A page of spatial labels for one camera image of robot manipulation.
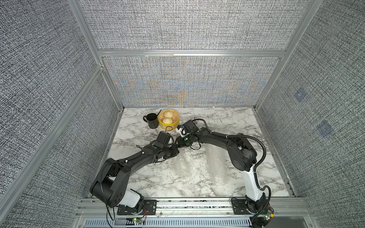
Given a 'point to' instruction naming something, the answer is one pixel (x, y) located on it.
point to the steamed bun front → (168, 120)
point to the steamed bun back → (168, 114)
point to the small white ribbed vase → (182, 166)
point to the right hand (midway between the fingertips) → (174, 142)
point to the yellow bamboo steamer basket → (168, 127)
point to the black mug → (152, 119)
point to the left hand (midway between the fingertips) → (182, 150)
